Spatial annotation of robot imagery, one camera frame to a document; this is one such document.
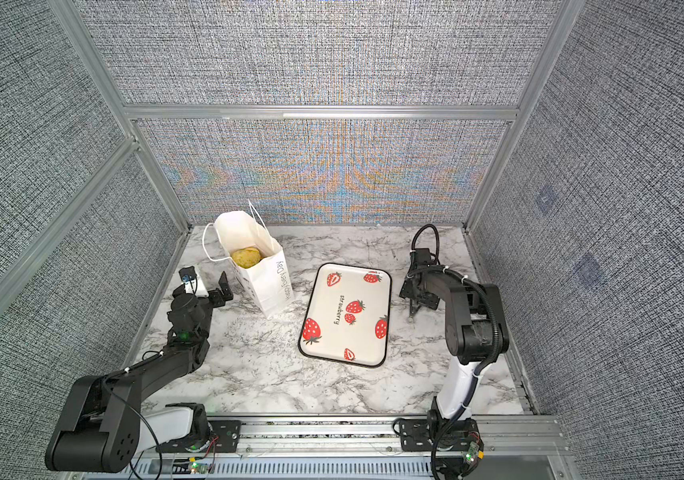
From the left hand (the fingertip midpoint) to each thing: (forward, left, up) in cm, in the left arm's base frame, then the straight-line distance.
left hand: (208, 276), depth 86 cm
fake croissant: (+6, -10, +1) cm, 12 cm away
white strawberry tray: (-6, -40, -15) cm, 43 cm away
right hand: (0, -64, -15) cm, 66 cm away
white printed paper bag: (+13, -6, +5) cm, 15 cm away
